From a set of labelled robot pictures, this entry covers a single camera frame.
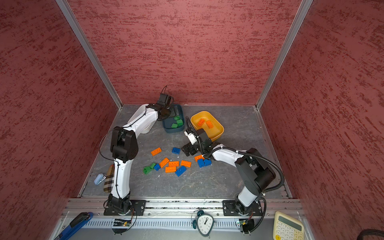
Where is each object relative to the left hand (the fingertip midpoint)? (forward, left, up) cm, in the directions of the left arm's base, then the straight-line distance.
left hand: (172, 115), depth 100 cm
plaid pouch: (-42, +31, -8) cm, 53 cm away
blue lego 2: (-30, -20, -11) cm, 37 cm away
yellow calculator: (-61, -59, -9) cm, 86 cm away
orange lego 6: (-30, -11, -11) cm, 34 cm away
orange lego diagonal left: (-29, +3, -11) cm, 32 cm away
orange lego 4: (-30, -4, -11) cm, 32 cm away
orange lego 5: (-34, -2, -9) cm, 35 cm away
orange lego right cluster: (-26, -17, -11) cm, 33 cm away
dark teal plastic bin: (0, -1, -9) cm, 9 cm away
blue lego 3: (-30, -24, -10) cm, 39 cm away
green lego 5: (-32, +9, -10) cm, 34 cm away
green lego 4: (-35, +12, -9) cm, 38 cm away
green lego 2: (-2, 0, -10) cm, 10 cm away
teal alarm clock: (-60, -21, -6) cm, 64 cm away
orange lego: (+1, -20, -9) cm, 22 cm away
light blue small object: (-40, +37, -9) cm, 55 cm away
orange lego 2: (0, -26, -9) cm, 28 cm away
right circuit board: (-60, -42, -12) cm, 74 cm away
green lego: (+7, -2, -11) cm, 13 cm away
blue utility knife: (-61, +38, -8) cm, 73 cm away
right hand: (-22, -11, -5) cm, 25 cm away
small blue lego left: (-33, +7, -10) cm, 35 cm away
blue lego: (-21, -4, -10) cm, 24 cm away
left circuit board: (-60, +22, -14) cm, 65 cm away
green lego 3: (+1, -5, -9) cm, 10 cm away
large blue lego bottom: (-35, -8, -10) cm, 37 cm away
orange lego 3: (-22, +9, -11) cm, 26 cm away
